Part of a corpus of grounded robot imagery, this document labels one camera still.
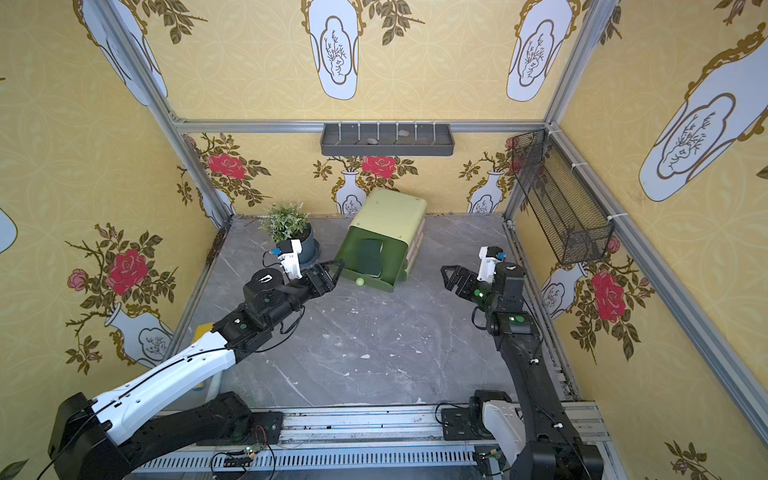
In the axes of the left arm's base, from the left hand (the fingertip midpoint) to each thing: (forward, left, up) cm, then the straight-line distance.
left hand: (343, 266), depth 72 cm
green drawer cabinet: (+24, -14, -8) cm, 29 cm away
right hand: (+2, -28, -7) cm, 29 cm away
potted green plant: (+25, +20, -10) cm, 33 cm away
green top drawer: (+11, -13, -14) cm, 22 cm away
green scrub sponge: (+12, -6, -13) cm, 19 cm away
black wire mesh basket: (+29, -74, -13) cm, 80 cm away
